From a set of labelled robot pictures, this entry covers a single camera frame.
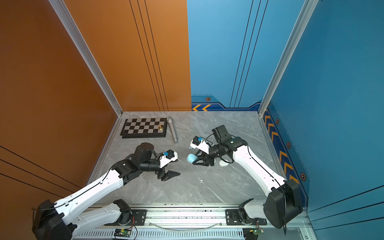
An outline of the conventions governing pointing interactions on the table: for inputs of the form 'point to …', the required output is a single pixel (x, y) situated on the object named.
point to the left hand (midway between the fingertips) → (177, 164)
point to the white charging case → (223, 164)
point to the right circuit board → (257, 231)
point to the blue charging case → (191, 157)
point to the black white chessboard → (144, 127)
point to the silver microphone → (170, 124)
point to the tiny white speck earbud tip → (201, 180)
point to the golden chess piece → (160, 128)
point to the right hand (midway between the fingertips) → (195, 158)
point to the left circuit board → (122, 232)
